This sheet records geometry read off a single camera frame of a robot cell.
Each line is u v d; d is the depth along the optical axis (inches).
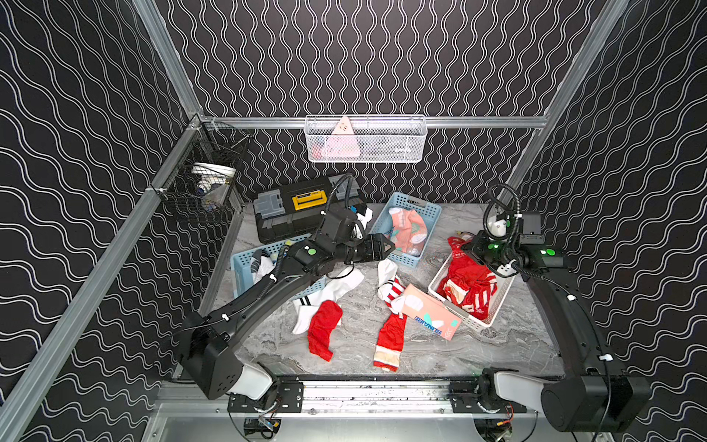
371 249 25.1
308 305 36.2
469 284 33.9
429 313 33.8
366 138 51.3
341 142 35.4
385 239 26.7
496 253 25.1
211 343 16.2
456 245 31.2
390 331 33.7
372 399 29.9
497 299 36.8
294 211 37.4
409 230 40.7
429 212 44.6
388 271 38.6
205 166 31.2
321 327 33.6
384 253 25.9
